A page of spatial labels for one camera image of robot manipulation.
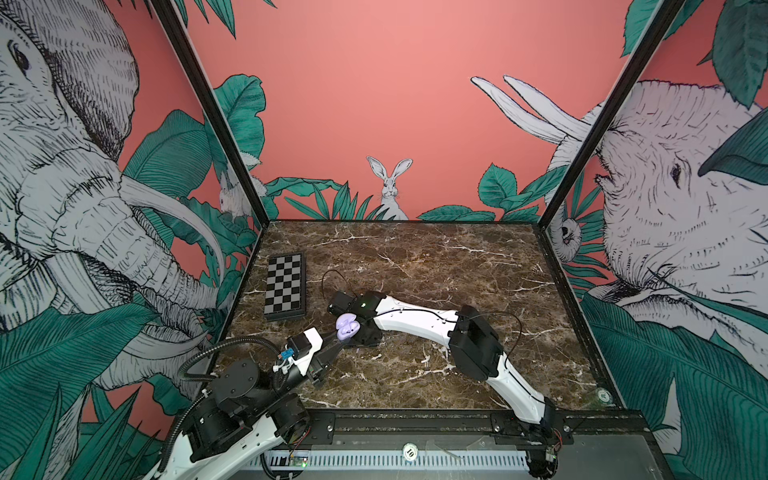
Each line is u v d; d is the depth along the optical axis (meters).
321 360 0.52
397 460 0.70
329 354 0.55
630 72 0.79
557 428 0.73
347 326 0.57
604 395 0.75
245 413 0.46
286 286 0.98
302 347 0.47
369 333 0.73
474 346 0.54
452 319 0.55
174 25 0.70
